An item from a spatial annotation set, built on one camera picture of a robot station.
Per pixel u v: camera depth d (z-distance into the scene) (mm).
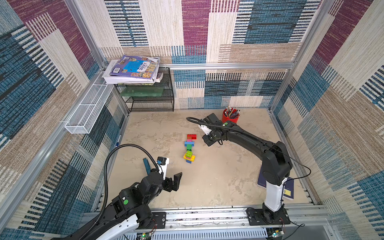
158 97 1148
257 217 733
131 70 794
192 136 1021
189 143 992
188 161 915
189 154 869
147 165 897
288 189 810
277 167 498
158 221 733
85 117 715
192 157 892
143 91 1072
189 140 998
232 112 1019
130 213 486
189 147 992
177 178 637
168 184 627
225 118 975
